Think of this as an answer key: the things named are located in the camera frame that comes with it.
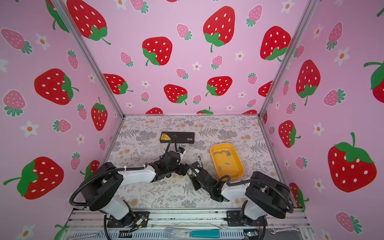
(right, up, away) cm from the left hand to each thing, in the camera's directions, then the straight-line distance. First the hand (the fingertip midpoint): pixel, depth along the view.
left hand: (186, 163), depth 90 cm
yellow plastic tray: (+26, +1, +5) cm, 27 cm away
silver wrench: (+45, -28, -19) cm, 56 cm away
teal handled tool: (+13, -29, -20) cm, 38 cm away
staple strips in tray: (+28, +5, +8) cm, 29 cm away
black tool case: (-5, +15, +18) cm, 24 cm away
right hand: (+3, -6, -4) cm, 8 cm away
